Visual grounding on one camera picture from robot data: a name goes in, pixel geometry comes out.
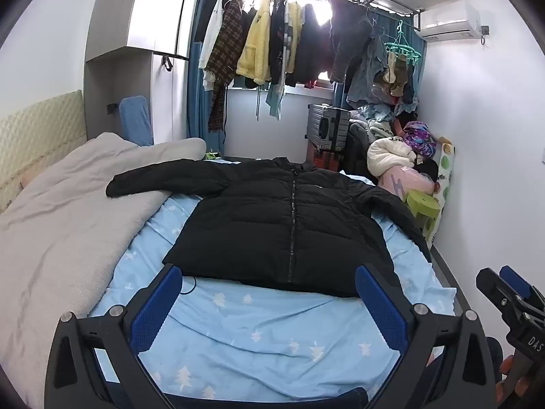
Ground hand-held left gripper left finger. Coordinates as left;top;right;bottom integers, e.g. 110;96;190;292
45;263;184;409

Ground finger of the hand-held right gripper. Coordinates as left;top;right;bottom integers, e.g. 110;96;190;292
476;268;531;329
499;265;545;309

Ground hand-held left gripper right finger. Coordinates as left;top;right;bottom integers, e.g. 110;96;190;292
355;264;499;409

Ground black puffer jacket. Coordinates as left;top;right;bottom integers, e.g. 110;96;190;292
106;157;433;299

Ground pile of clothes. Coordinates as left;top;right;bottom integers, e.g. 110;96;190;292
349;101;420;138

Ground person's right hand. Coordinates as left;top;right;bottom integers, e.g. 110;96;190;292
495;354;529;405

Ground light blue tree-print bedsheet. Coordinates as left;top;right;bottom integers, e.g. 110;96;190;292
87;157;463;402

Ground green plastic stool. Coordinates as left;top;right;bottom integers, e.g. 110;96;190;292
404;192;442;240

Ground white dotted board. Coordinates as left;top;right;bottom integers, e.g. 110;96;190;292
429;142;456;240

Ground grey blanket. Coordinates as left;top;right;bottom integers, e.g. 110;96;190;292
0;132;207;393

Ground pink bedding bundle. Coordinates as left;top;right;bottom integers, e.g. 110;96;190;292
378;165;442;204

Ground red suitcase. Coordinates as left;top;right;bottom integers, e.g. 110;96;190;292
313;147;342;172

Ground black bag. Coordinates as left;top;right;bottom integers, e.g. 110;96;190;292
341;121;375;176

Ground purple patterned cloth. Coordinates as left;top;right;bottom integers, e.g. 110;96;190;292
402;121;438;159

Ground grey hard suitcase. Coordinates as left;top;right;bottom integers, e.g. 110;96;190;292
307;103;352;153

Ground beige quilted headboard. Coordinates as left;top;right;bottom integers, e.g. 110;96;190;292
0;89;88;214

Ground light blue hanging garment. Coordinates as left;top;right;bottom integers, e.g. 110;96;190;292
265;80;284;121

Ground socks on clip hanger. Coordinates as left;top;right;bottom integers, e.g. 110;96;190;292
381;53;417;100

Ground hanging blue denim garment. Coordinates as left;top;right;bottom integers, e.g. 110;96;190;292
346;36;389;104

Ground green clip hanger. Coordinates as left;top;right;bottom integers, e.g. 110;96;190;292
383;19;425;67

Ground black hanging jacket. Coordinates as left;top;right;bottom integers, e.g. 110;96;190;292
285;3;338;89

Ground white air conditioner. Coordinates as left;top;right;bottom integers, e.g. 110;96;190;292
413;0;484;43

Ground dark grey hanging jacket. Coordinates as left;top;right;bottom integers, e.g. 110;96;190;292
330;0;376;85

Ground white hanging garment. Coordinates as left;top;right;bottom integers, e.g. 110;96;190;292
199;0;225;92

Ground yellow fleece jacket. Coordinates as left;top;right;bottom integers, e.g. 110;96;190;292
235;0;273;90

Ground cream striped hanging sweater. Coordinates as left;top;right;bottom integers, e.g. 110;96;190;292
283;0;305;76

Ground grey wardrobe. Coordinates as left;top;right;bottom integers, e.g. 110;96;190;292
84;0;201;142

